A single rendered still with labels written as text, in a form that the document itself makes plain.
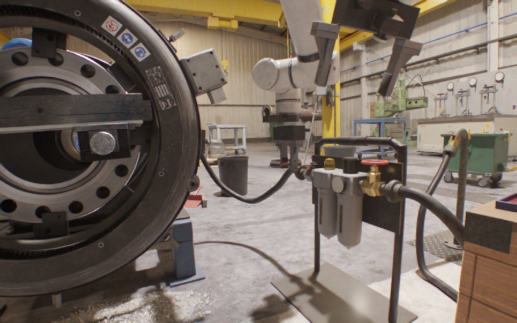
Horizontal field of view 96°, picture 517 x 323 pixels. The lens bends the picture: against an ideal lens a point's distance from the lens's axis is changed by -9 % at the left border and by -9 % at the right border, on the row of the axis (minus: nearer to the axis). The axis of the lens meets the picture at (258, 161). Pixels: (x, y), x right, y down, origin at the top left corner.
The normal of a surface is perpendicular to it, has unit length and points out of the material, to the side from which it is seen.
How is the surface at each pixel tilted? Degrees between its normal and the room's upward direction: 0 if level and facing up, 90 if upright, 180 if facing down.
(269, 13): 90
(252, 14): 90
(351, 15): 113
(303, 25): 134
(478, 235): 90
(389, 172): 90
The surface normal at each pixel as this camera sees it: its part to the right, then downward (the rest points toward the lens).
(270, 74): -0.51, 0.14
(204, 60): 0.45, 0.08
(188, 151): 0.68, 0.11
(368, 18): 0.11, 0.49
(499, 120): 0.18, 0.10
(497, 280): -0.89, 0.07
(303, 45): -0.42, 0.76
